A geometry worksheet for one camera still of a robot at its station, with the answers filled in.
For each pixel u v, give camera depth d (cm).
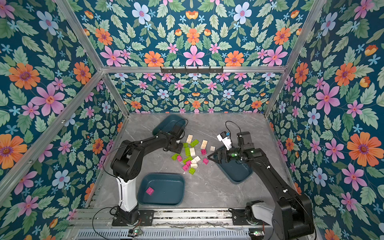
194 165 91
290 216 39
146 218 74
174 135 80
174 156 96
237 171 86
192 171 88
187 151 97
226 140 71
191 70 93
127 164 52
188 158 94
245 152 61
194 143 102
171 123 111
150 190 82
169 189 83
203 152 96
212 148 99
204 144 100
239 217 73
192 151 96
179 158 93
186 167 90
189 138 103
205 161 92
